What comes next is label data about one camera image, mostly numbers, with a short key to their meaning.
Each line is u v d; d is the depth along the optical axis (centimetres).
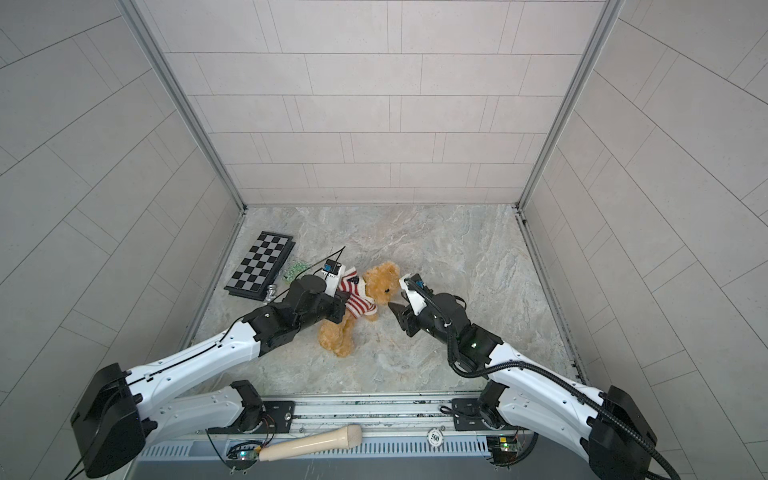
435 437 69
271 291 91
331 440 66
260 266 95
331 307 68
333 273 67
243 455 64
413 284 61
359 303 78
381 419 72
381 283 79
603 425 40
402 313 65
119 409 39
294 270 97
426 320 67
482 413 63
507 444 69
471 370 55
